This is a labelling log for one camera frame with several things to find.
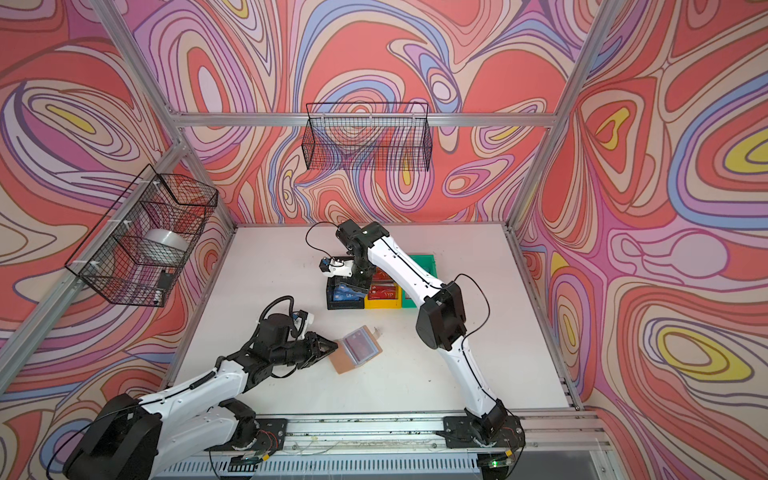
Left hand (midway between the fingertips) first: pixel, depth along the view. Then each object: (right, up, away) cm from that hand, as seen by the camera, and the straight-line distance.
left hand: (339, 347), depth 81 cm
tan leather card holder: (+3, -3, +6) cm, 7 cm away
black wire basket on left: (-50, +26, -7) cm, 57 cm away
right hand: (+6, +15, +8) cm, 18 cm away
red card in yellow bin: (+11, +13, +18) cm, 25 cm away
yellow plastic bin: (+13, +10, +13) cm, 20 cm away
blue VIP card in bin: (-1, +13, +13) cm, 18 cm away
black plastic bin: (-4, +9, +13) cm, 17 cm away
